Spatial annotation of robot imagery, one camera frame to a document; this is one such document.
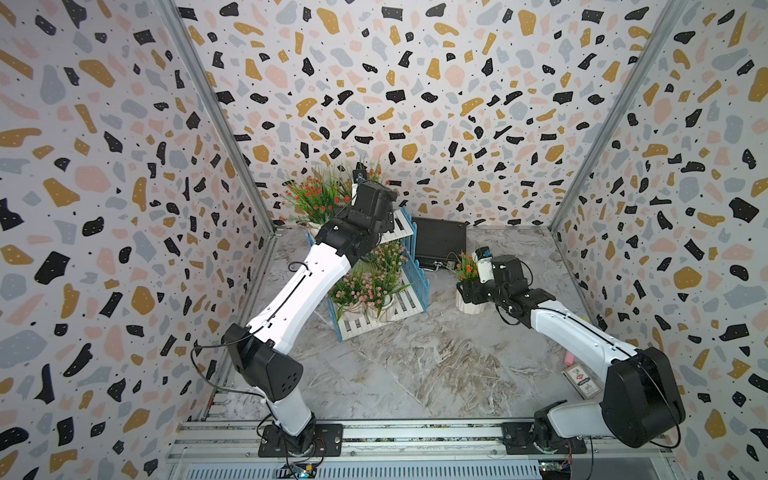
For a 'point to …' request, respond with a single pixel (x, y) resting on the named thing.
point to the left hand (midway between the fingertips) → (370, 208)
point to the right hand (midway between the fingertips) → (471, 281)
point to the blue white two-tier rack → (409, 301)
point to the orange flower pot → (468, 270)
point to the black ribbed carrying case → (439, 242)
